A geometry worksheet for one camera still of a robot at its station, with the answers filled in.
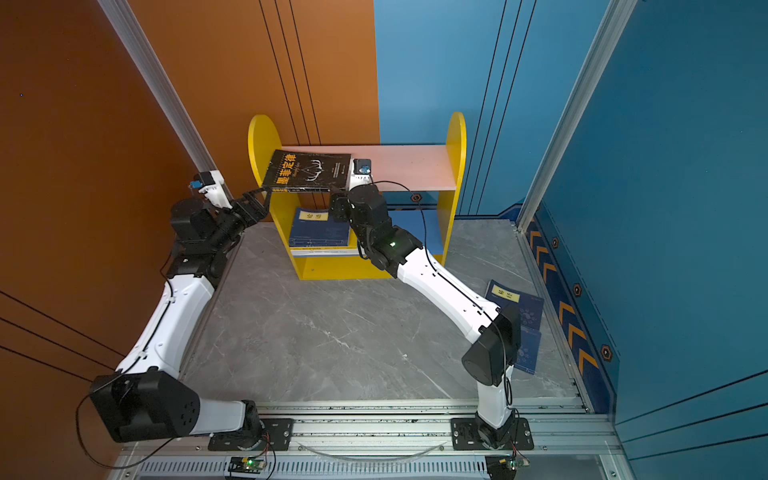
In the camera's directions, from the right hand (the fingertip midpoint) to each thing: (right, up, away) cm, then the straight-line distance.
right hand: (341, 187), depth 71 cm
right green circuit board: (+39, -67, 0) cm, 78 cm away
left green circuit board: (-23, -67, 0) cm, 71 cm away
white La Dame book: (-8, -16, +20) cm, 27 cm away
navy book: (-12, -8, +21) cm, 26 cm away
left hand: (-19, 0, +1) cm, 19 cm away
